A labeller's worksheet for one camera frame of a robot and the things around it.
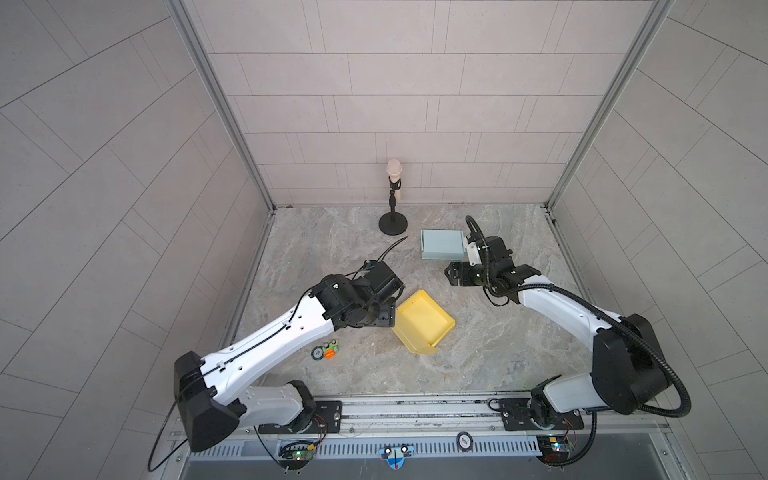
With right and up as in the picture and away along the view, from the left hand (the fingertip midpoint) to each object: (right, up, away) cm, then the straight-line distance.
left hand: (389, 315), depth 72 cm
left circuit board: (-20, -28, -7) cm, 35 cm away
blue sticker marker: (+2, -29, -7) cm, 30 cm away
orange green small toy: (-17, -12, +8) cm, 22 cm away
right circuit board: (+38, -29, -4) cm, 48 cm away
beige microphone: (+1, +40, +19) cm, 44 cm away
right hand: (+18, +8, +15) cm, 25 cm away
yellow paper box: (+9, -7, +15) cm, 19 cm away
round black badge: (+17, -28, -4) cm, 33 cm away
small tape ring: (-20, -13, +9) cm, 25 cm away
